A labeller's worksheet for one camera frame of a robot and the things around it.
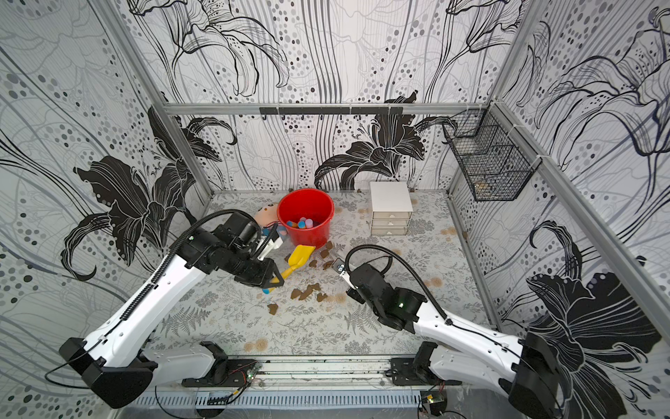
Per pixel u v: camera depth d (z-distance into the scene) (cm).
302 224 84
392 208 96
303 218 88
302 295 88
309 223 84
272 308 85
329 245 101
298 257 75
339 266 64
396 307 54
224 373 67
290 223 89
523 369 40
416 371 64
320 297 88
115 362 38
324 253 97
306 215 91
